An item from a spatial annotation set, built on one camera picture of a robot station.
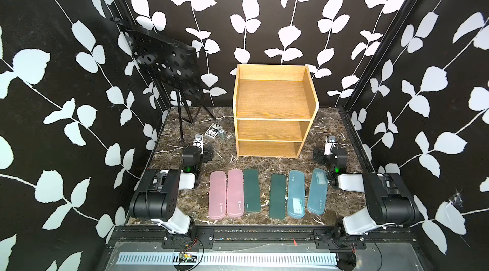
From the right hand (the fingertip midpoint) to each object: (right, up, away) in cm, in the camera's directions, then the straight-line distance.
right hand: (324, 143), depth 95 cm
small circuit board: (-62, -40, -25) cm, 78 cm away
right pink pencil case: (-44, -22, -8) cm, 50 cm away
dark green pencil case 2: (-25, -23, -11) cm, 36 cm away
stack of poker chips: (-54, +5, +9) cm, 54 cm away
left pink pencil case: (-53, -22, -11) cm, 58 cm away
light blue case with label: (-16, -23, -8) cm, 29 cm away
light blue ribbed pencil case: (-6, -22, -8) cm, 24 cm away
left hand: (-63, +1, -1) cm, 63 cm away
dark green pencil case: (-37, -21, -8) cm, 43 cm away
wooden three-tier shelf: (-28, +17, -17) cm, 36 cm away
